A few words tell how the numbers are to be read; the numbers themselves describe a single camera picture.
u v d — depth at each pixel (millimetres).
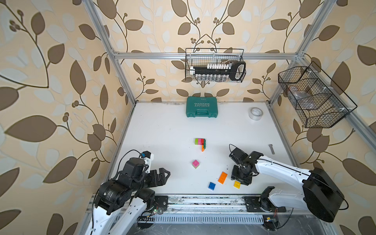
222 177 824
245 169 614
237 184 799
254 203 735
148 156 610
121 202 428
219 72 847
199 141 956
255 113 1118
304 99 695
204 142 961
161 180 578
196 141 959
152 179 573
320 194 411
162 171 595
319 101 731
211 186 789
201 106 1118
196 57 912
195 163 849
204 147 945
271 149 937
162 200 757
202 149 934
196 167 865
